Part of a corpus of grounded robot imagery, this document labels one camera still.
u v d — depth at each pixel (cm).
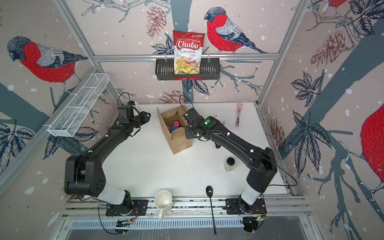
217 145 95
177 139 82
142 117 79
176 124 100
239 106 119
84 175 44
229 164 79
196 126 59
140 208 73
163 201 76
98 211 70
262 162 43
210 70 107
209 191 78
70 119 72
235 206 73
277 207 76
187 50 83
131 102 79
